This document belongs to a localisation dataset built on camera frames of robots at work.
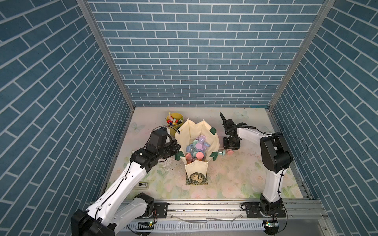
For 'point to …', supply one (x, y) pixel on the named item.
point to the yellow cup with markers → (173, 121)
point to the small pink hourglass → (230, 151)
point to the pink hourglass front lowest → (189, 158)
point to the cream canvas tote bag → (196, 172)
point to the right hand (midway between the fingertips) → (228, 148)
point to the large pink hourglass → (200, 156)
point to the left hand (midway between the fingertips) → (185, 146)
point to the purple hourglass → (202, 138)
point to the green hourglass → (223, 153)
